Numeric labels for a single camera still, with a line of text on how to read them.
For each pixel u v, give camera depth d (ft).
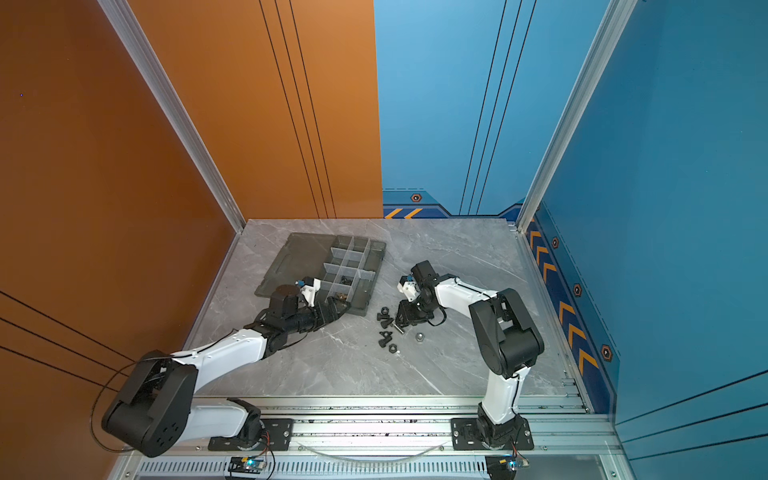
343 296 3.24
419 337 2.93
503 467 2.32
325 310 2.54
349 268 3.36
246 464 2.32
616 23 2.32
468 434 2.38
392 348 2.86
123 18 2.28
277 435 2.42
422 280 2.54
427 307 2.59
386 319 3.05
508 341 1.61
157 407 1.39
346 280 3.34
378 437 2.47
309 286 2.67
